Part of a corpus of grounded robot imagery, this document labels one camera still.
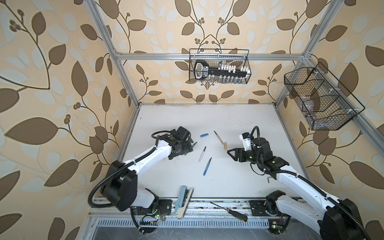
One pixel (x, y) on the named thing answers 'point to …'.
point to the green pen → (192, 146)
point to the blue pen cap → (204, 135)
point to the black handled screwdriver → (241, 217)
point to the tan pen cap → (225, 146)
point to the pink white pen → (200, 157)
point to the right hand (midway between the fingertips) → (232, 153)
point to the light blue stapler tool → (183, 202)
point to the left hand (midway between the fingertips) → (186, 149)
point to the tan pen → (220, 139)
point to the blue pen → (207, 166)
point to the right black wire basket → (326, 103)
